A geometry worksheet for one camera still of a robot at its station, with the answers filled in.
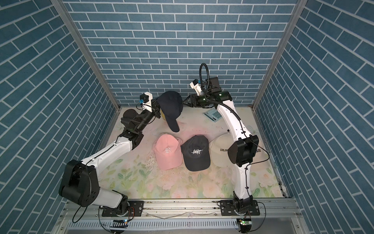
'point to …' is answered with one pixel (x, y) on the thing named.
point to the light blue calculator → (213, 114)
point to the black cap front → (196, 153)
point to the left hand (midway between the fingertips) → (165, 98)
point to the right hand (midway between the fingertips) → (187, 103)
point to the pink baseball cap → (168, 151)
